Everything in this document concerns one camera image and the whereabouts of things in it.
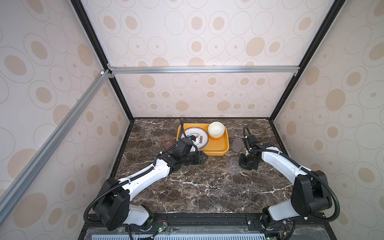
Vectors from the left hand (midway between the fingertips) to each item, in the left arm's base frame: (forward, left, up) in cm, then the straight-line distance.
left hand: (210, 156), depth 77 cm
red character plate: (+26, +4, -16) cm, 31 cm away
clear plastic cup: (+3, -17, -17) cm, 24 cm away
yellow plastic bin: (+18, -5, -19) cm, 26 cm away
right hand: (+1, -20, -12) cm, 23 cm away
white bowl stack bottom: (+28, -7, -13) cm, 32 cm away
